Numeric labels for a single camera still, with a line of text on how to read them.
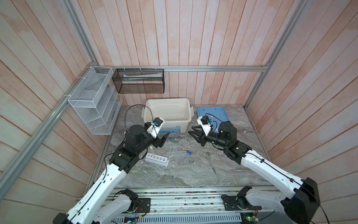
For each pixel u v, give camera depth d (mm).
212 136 633
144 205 734
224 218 701
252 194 608
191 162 902
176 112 1096
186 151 937
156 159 858
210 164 882
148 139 539
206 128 613
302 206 379
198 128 706
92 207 391
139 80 1028
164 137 610
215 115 1184
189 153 928
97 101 681
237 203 661
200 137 637
